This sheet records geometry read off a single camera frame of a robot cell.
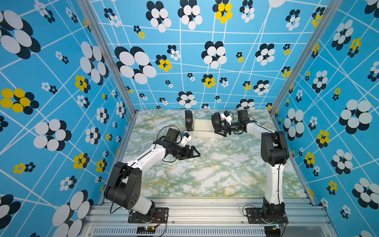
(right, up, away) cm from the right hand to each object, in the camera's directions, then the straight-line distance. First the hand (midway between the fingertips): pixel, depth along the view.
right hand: (218, 128), depth 98 cm
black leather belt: (-2, +5, -4) cm, 6 cm away
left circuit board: (-41, -50, -26) cm, 69 cm away
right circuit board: (+22, -50, -27) cm, 61 cm away
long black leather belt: (-20, +5, -2) cm, 21 cm away
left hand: (-15, -15, -16) cm, 26 cm away
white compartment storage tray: (-10, -1, +9) cm, 13 cm away
